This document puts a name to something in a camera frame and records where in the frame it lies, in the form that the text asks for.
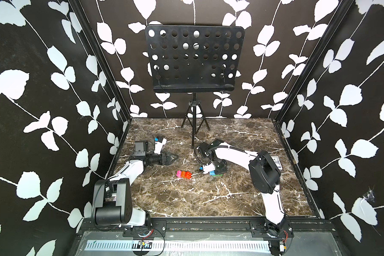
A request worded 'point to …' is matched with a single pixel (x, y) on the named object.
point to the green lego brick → (217, 175)
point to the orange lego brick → (183, 174)
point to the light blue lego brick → (212, 173)
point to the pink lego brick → (178, 174)
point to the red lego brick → (188, 175)
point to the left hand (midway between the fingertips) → (173, 154)
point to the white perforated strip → (180, 246)
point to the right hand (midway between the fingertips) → (220, 166)
